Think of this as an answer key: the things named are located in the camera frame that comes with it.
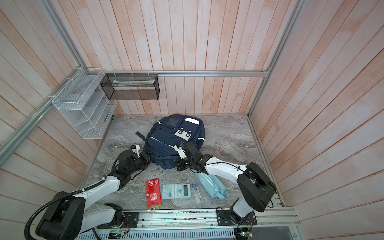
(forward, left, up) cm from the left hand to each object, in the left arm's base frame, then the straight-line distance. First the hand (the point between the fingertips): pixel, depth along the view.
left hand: (156, 155), depth 85 cm
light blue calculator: (-17, -13, -9) cm, 23 cm away
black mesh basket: (+48, +23, +14) cm, 55 cm away
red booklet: (-18, +1, -11) cm, 21 cm away
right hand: (-4, -11, -2) cm, 12 cm away
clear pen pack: (-20, -24, -10) cm, 33 cm away
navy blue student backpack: (+20, -3, -4) cm, 21 cm away
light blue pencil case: (-14, -32, -7) cm, 36 cm away
